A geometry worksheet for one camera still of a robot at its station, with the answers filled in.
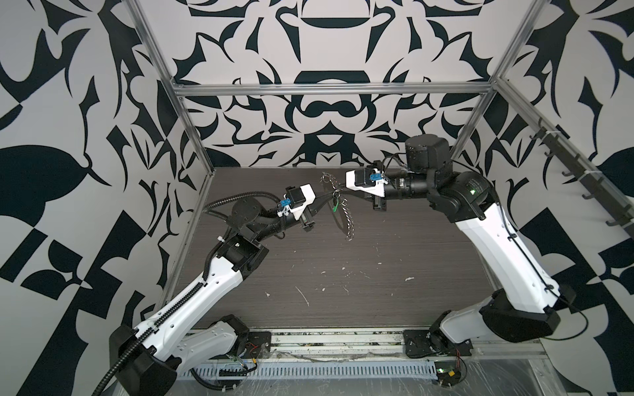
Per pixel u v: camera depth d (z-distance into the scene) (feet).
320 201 1.77
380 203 1.58
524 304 1.31
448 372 2.34
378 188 1.45
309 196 1.52
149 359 1.22
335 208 1.83
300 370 2.13
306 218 1.70
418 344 2.43
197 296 1.44
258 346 2.38
